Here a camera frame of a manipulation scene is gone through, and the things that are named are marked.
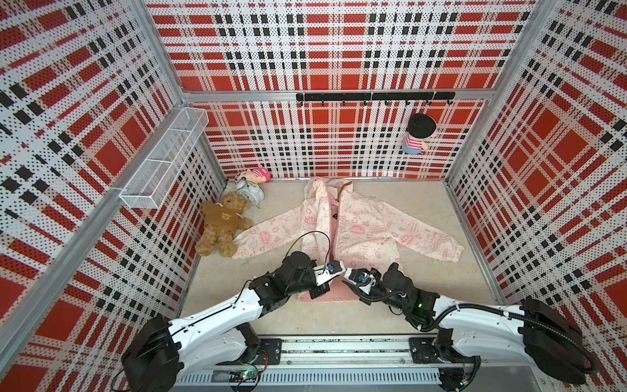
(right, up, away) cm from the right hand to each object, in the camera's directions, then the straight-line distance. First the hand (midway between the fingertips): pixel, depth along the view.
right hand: (351, 273), depth 78 cm
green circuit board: (-32, -27, -9) cm, 43 cm away
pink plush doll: (-41, +36, +38) cm, 67 cm away
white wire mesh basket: (-75, +30, +13) cm, 82 cm away
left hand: (-5, +1, 0) cm, 5 cm away
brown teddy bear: (-51, +15, +21) cm, 57 cm away
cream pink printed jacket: (+4, +9, +21) cm, 23 cm away
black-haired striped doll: (+28, +53, +15) cm, 62 cm away
